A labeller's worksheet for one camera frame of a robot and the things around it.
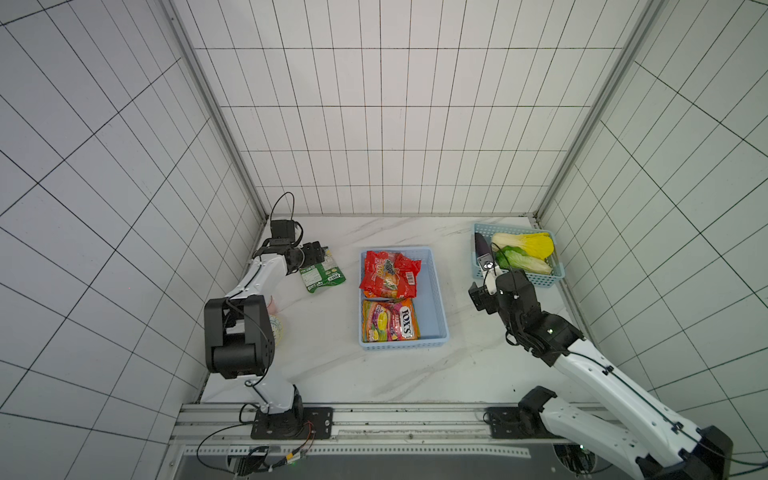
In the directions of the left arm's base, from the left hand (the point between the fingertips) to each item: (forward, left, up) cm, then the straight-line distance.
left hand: (310, 259), depth 94 cm
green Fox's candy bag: (0, -4, -8) cm, 9 cm away
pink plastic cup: (-11, +12, -11) cm, 20 cm away
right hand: (-13, -50, +11) cm, 53 cm away
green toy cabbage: (+3, -68, -2) cm, 68 cm away
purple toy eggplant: (+10, -59, -6) cm, 60 cm away
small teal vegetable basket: (-4, -76, -5) cm, 76 cm away
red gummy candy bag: (-7, -26, +2) cm, 27 cm away
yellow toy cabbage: (+8, -76, -1) cm, 77 cm away
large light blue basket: (-19, -40, -9) cm, 45 cm away
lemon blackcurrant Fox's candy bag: (-19, -26, -3) cm, 32 cm away
